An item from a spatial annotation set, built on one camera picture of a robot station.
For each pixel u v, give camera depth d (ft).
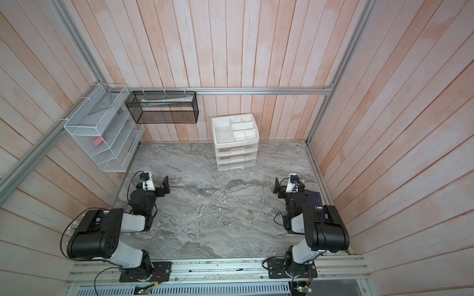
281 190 2.67
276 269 2.40
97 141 2.70
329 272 2.41
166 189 2.76
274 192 2.82
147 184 2.52
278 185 2.77
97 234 1.48
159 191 2.67
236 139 3.06
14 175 1.73
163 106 3.52
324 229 1.49
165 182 2.83
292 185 2.52
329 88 3.04
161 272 2.40
